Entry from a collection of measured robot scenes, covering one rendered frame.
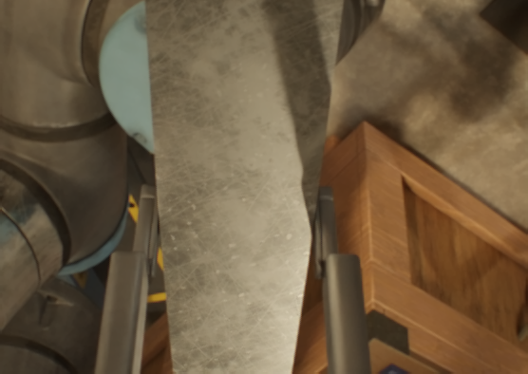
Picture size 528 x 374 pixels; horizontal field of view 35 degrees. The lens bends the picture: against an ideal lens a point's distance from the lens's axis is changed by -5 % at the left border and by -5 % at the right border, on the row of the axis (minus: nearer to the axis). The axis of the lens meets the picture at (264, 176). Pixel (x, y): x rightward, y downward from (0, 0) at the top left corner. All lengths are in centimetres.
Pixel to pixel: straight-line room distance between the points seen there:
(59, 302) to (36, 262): 52
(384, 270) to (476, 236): 32
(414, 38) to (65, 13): 89
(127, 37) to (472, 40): 93
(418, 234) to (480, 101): 25
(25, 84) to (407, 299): 69
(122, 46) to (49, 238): 15
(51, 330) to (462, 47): 71
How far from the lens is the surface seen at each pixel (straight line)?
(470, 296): 124
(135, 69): 41
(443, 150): 140
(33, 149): 52
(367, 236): 111
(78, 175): 53
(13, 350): 99
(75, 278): 105
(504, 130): 140
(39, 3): 46
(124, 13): 41
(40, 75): 49
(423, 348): 104
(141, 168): 103
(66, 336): 101
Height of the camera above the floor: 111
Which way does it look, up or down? 51 degrees down
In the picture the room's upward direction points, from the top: 175 degrees counter-clockwise
